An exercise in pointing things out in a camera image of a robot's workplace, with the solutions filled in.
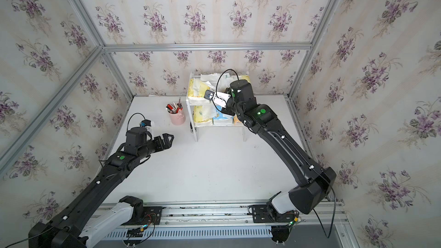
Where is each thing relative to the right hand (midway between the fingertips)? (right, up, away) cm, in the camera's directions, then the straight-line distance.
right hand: (226, 92), depth 71 cm
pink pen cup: (-28, -12, +28) cm, 41 cm away
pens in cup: (-31, -6, +30) cm, 43 cm away
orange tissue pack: (+5, -13, +13) cm, 19 cm away
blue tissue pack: (-2, -12, +11) cm, 16 cm away
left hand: (-27, -21, +9) cm, 36 cm away
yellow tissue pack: (-14, -10, +15) cm, 23 cm away
